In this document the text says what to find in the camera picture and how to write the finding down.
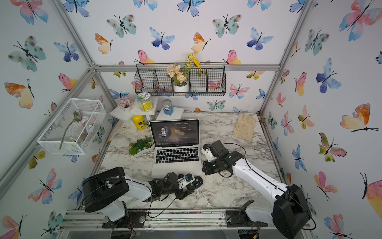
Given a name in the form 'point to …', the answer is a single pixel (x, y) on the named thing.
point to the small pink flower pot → (125, 102)
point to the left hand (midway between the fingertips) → (192, 184)
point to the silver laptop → (177, 148)
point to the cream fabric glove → (244, 126)
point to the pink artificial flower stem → (78, 119)
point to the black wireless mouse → (198, 181)
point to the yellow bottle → (138, 120)
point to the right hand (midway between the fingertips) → (204, 168)
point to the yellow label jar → (144, 101)
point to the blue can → (167, 107)
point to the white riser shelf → (177, 114)
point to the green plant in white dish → (141, 145)
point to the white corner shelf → (127, 114)
